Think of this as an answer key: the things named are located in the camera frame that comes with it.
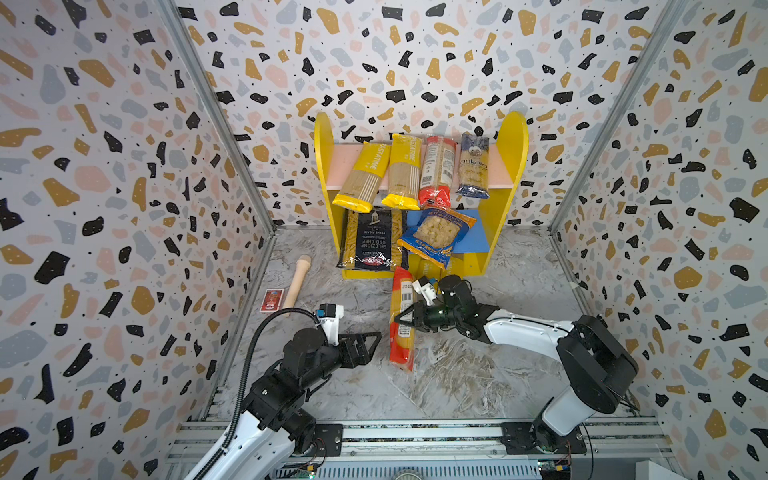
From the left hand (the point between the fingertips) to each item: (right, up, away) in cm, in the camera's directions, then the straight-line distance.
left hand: (371, 334), depth 71 cm
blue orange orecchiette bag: (+18, +25, +25) cm, 40 cm away
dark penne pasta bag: (-3, +23, +21) cm, 32 cm away
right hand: (+5, +3, +8) cm, 10 cm away
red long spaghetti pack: (+7, -2, +7) cm, 10 cm away
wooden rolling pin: (-28, +15, +36) cm, 48 cm away
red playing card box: (-36, +4, +28) cm, 45 cm away
